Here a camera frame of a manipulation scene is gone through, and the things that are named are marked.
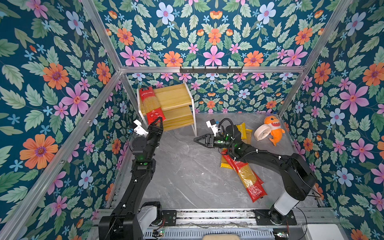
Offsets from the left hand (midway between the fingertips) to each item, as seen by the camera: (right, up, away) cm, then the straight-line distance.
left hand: (162, 114), depth 68 cm
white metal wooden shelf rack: (+4, +7, +12) cm, 14 cm away
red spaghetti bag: (-8, +5, +8) cm, 13 cm away
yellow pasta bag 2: (+49, -16, +32) cm, 61 cm away
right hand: (+15, -13, +5) cm, 20 cm away
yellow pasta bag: (+47, -7, +37) cm, 60 cm away
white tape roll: (+58, -9, +28) cm, 65 cm away
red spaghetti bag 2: (+45, -35, +14) cm, 59 cm away
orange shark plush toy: (+71, -9, +36) cm, 80 cm away
